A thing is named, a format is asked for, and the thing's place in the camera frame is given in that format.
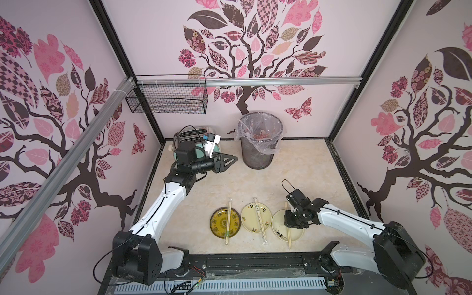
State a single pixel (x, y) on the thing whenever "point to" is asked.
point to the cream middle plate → (249, 219)
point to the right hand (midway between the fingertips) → (286, 221)
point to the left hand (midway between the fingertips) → (235, 161)
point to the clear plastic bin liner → (263, 129)
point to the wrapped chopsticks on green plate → (228, 222)
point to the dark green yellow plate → (219, 220)
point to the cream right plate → (281, 231)
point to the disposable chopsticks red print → (289, 232)
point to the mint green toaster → (192, 133)
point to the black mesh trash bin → (252, 158)
